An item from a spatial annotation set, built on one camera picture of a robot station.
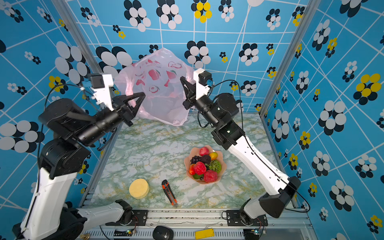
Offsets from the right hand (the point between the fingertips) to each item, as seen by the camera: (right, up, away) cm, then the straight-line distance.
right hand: (187, 82), depth 51 cm
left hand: (-13, -7, -7) cm, 17 cm away
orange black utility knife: (-12, -52, +29) cm, 61 cm away
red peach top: (+8, -31, +38) cm, 49 cm away
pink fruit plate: (+2, -32, +42) cm, 52 cm away
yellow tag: (+7, -66, +18) cm, 69 cm away
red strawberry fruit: (+5, -38, +27) cm, 47 cm away
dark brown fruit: (+9, -34, +32) cm, 48 cm away
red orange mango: (+1, -40, +30) cm, 50 cm away
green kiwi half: (+14, -38, +33) cm, 52 cm away
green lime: (+4, -44, +31) cm, 54 cm away
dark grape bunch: (+3, -36, +37) cm, 52 cm away
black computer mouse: (-12, -65, +17) cm, 68 cm away
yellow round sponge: (-28, -50, +30) cm, 65 cm away
